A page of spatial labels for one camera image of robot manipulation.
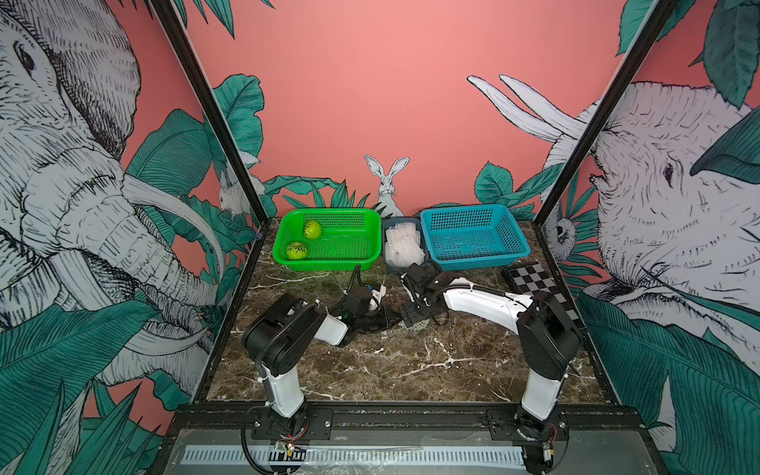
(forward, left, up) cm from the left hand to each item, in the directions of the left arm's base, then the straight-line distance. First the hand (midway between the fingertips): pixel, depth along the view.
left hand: (406, 315), depth 90 cm
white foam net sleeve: (-6, -2, +6) cm, 9 cm away
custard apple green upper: (+35, +33, +2) cm, 48 cm away
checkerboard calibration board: (+13, -43, -2) cm, 45 cm away
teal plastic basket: (+34, -30, -3) cm, 46 cm away
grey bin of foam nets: (+28, -1, +1) cm, 28 cm away
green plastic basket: (+35, +19, -4) cm, 40 cm away
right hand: (+1, -2, +1) cm, 2 cm away
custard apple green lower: (+24, +37, +4) cm, 44 cm away
